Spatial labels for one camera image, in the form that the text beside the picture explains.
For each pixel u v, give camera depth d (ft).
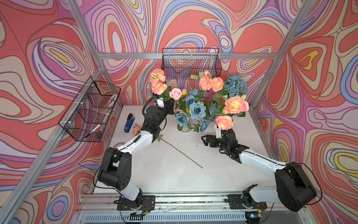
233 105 1.95
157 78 2.02
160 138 3.21
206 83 2.28
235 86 2.60
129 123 3.50
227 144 2.20
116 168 1.47
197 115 2.25
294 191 1.37
